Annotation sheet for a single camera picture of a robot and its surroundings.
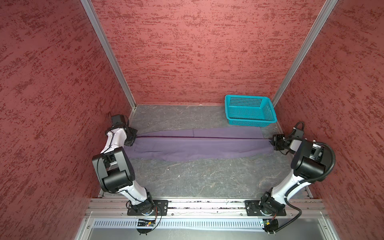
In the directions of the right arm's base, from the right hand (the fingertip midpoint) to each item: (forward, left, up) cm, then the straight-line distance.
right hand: (268, 137), depth 97 cm
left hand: (-3, +87, +8) cm, 87 cm away
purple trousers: (-4, +47, 0) cm, 47 cm away
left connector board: (-45, +77, -5) cm, 89 cm away
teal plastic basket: (+27, +3, -3) cm, 28 cm away
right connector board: (-47, +13, -5) cm, 49 cm away
